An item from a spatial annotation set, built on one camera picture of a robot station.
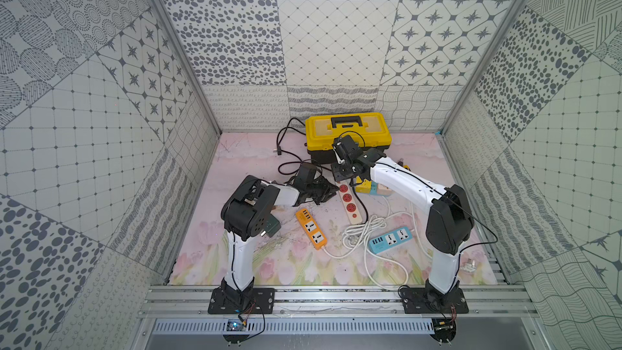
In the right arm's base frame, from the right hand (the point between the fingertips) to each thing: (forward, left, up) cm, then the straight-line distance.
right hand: (342, 172), depth 90 cm
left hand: (-1, 0, -9) cm, 9 cm away
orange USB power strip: (-21, +9, -11) cm, 26 cm away
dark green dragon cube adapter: (-17, +26, -8) cm, 32 cm away
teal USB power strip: (-21, -17, -11) cm, 29 cm away
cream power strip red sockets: (-7, -3, -10) cm, 13 cm away
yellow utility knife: (+13, -30, -13) cm, 35 cm away
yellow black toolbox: (+21, -14, +2) cm, 25 cm away
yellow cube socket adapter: (-3, -9, -7) cm, 11 cm away
